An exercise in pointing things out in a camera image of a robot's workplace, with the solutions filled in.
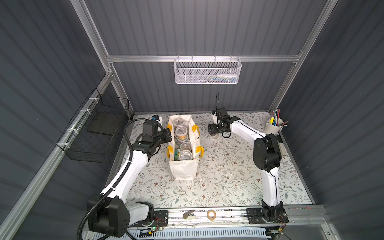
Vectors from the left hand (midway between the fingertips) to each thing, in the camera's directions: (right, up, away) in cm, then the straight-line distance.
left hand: (172, 133), depth 80 cm
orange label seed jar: (+4, 0, +3) cm, 5 cm away
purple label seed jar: (+2, +6, +9) cm, 11 cm away
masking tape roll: (+22, -41, -5) cm, 47 cm away
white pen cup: (+65, +4, +19) cm, 68 cm away
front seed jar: (+7, -11, -6) cm, 14 cm away
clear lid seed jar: (+7, -8, +5) cm, 11 cm away
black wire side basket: (-39, -1, -8) cm, 40 cm away
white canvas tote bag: (+7, -19, -4) cm, 20 cm away
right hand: (+25, +2, +20) cm, 32 cm away
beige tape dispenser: (+8, -41, -7) cm, 42 cm away
